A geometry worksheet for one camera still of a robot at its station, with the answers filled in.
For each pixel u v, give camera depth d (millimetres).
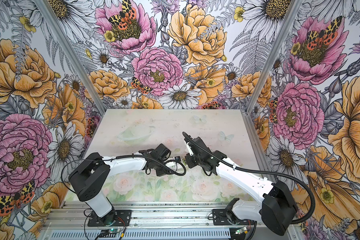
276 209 393
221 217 696
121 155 558
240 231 715
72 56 886
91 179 459
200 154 606
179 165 772
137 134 1078
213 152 606
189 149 651
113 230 714
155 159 627
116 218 727
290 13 738
